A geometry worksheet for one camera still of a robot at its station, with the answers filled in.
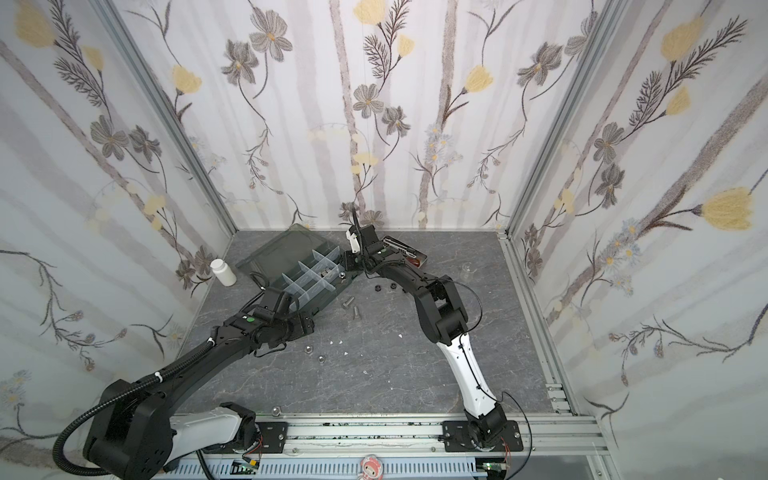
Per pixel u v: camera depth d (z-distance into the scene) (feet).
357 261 2.95
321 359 2.88
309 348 2.90
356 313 3.14
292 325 2.51
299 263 3.42
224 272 3.24
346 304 3.22
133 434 1.30
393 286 3.42
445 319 2.02
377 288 3.42
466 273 3.45
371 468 2.21
